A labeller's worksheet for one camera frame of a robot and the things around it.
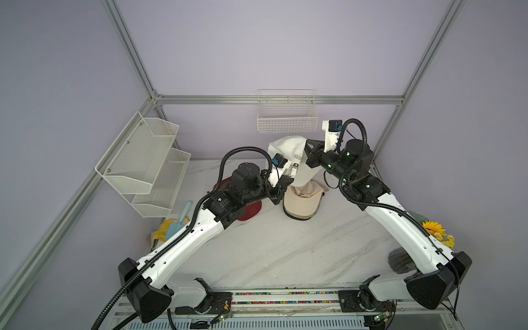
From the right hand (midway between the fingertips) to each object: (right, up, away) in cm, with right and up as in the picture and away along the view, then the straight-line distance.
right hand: (304, 143), depth 67 cm
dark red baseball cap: (-20, -27, +31) cm, 46 cm away
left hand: (-5, -13, -1) cm, 14 cm away
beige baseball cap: (+4, -23, +28) cm, 37 cm away
